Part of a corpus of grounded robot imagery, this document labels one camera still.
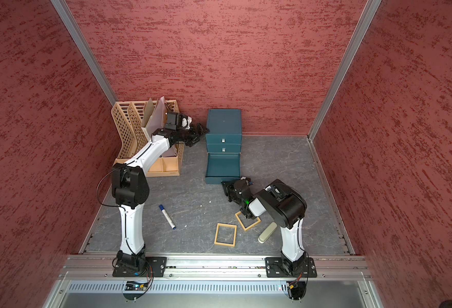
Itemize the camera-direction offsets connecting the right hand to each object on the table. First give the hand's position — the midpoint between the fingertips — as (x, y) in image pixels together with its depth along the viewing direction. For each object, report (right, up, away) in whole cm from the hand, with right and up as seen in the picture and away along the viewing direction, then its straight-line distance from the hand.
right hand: (219, 184), depth 95 cm
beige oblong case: (+22, -19, -15) cm, 32 cm away
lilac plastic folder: (-29, +31, -8) cm, 43 cm away
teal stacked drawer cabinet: (+2, +33, +4) cm, 33 cm away
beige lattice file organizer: (-47, +33, +9) cm, 58 cm away
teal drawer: (+2, +19, +5) cm, 19 cm away
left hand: (-7, +24, -1) cm, 25 cm away
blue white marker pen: (-24, -14, -8) cm, 29 cm away
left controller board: (-32, -35, -23) cm, 53 cm away
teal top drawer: (+2, +23, 0) cm, 23 cm away
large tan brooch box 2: (+4, -21, -12) cm, 24 cm away
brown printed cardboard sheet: (-36, +37, 0) cm, 52 cm away
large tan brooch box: (+13, -17, -10) cm, 23 cm away
